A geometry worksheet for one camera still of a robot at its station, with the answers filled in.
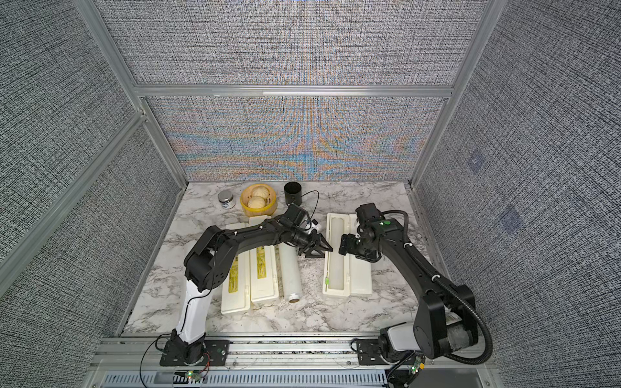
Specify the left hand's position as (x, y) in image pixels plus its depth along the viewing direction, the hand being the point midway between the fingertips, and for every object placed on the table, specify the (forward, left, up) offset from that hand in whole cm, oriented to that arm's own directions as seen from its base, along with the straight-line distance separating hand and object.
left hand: (334, 251), depth 86 cm
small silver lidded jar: (+30, +44, -4) cm, 53 cm away
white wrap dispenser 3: (-5, +24, 0) cm, 25 cm away
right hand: (0, -5, +3) cm, 6 cm away
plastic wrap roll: (-5, +15, -5) cm, 17 cm away
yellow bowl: (+29, +30, -4) cm, 42 cm away
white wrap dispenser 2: (-13, +33, -1) cm, 36 cm away
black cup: (+31, +15, -3) cm, 35 cm away
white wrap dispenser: (-8, -3, -2) cm, 9 cm away
